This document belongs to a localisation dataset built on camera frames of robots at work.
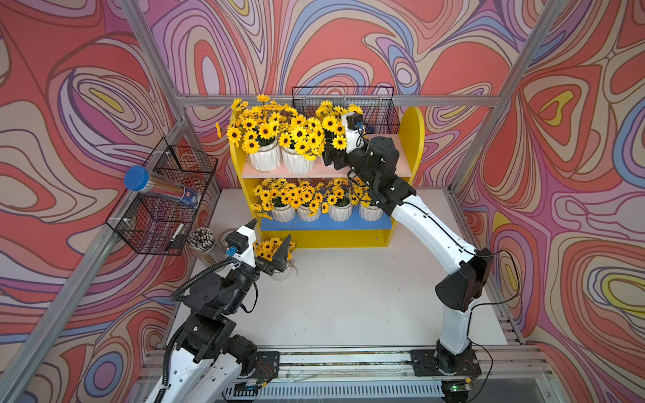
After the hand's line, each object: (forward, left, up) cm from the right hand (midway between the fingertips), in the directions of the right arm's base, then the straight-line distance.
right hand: (331, 140), depth 70 cm
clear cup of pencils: (-15, +43, -26) cm, 52 cm away
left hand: (-26, +15, -6) cm, 31 cm away
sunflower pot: (-4, +18, -19) cm, 27 cm away
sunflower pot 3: (-4, -3, -24) cm, 24 cm away
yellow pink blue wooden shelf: (-8, +2, -19) cm, 21 cm away
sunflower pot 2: (-9, +7, -19) cm, 22 cm away
